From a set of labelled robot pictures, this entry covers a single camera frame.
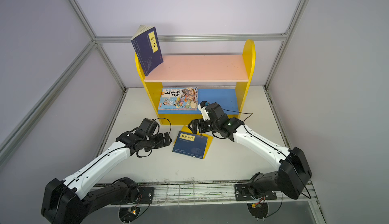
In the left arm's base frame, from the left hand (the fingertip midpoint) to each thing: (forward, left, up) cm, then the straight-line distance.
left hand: (164, 138), depth 82 cm
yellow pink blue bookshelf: (+34, -33, +10) cm, 48 cm away
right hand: (+4, -17, +9) cm, 20 cm away
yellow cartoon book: (+11, -10, -11) cm, 18 cm away
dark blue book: (0, -14, -9) cm, 16 cm away
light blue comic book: (+23, -10, +6) cm, 26 cm away
